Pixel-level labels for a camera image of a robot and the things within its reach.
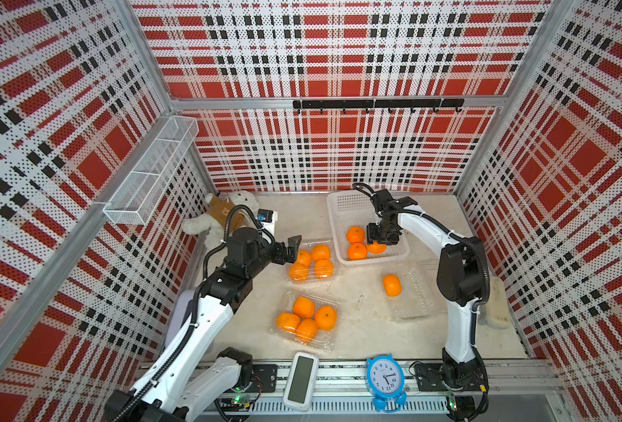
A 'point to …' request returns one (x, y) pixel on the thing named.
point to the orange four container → (392, 285)
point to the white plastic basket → (350, 208)
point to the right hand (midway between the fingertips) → (379, 241)
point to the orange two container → (357, 251)
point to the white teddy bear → (212, 222)
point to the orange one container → (355, 234)
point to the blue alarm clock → (385, 380)
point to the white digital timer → (300, 384)
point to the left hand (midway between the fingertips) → (289, 234)
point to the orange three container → (376, 248)
